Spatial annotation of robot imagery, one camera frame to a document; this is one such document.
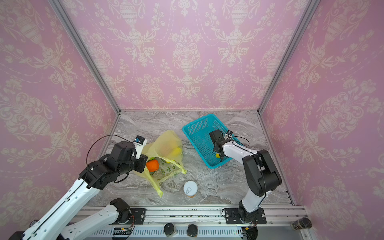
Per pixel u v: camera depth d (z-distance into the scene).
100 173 0.45
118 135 0.58
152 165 0.85
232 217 0.73
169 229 0.64
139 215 0.75
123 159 0.52
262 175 0.46
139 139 0.62
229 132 0.85
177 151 0.92
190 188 0.78
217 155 0.94
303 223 0.64
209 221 0.73
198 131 1.06
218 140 0.75
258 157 0.51
